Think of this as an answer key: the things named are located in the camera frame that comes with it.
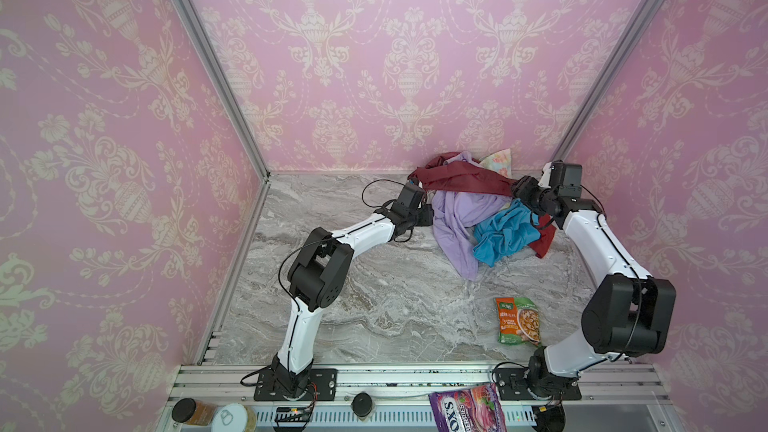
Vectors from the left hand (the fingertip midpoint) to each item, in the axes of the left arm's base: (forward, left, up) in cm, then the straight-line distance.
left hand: (431, 213), depth 96 cm
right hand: (+2, -24, +12) cm, 27 cm away
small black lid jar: (-52, +18, -2) cm, 55 cm away
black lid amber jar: (-53, +54, -2) cm, 76 cm away
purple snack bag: (-51, -8, -7) cm, 52 cm away
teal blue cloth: (-6, -24, -1) cm, 25 cm away
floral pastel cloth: (+26, -28, -1) cm, 39 cm away
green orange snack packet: (-30, -23, -9) cm, 39 cm away
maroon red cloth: (+19, -3, -1) cm, 19 cm away
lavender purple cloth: (0, -9, -2) cm, 9 cm away
